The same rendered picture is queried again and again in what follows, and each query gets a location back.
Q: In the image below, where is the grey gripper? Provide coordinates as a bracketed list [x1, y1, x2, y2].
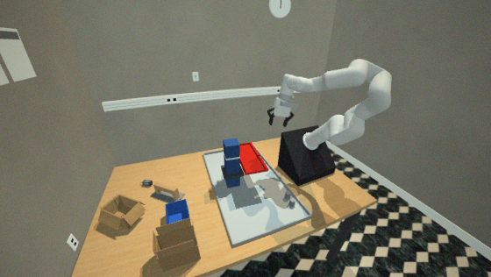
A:
[267, 97, 294, 127]

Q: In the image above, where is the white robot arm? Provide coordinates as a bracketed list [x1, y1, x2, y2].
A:
[279, 59, 392, 150]

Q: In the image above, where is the blue open bin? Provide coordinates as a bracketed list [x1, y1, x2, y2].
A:
[165, 199, 190, 224]

